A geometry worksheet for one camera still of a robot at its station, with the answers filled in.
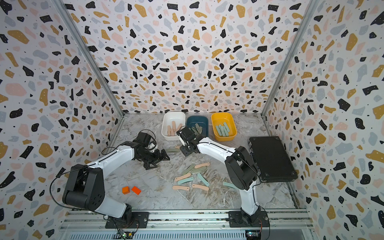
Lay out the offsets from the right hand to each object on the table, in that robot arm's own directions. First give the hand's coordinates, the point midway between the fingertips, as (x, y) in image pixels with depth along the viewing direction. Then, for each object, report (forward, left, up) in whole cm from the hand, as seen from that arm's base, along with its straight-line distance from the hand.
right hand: (187, 147), depth 92 cm
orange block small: (-25, +32, -6) cm, 41 cm away
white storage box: (+30, +18, -5) cm, 36 cm away
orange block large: (-24, +27, -8) cm, 37 cm away
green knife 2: (+3, +10, -8) cm, 13 cm away
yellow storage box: (+24, -25, -8) cm, 36 cm away
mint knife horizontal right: (-20, -26, -9) cm, 33 cm away
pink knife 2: (+19, +16, -7) cm, 26 cm away
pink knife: (+21, +13, -8) cm, 26 cm away
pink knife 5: (-8, -10, -8) cm, 15 cm away
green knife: (+21, -7, -7) cm, 24 cm away
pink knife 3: (-22, +2, -8) cm, 23 cm away
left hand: (-9, +12, -1) cm, 15 cm away
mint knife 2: (-18, 0, -8) cm, 20 cm away
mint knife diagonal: (-17, -11, -9) cm, 22 cm away
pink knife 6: (-15, 0, -8) cm, 17 cm away
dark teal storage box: (+30, -9, -9) cm, 33 cm away
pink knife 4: (-21, -9, -8) cm, 25 cm away
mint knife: (+19, -24, -7) cm, 32 cm away
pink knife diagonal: (+23, +9, -8) cm, 26 cm away
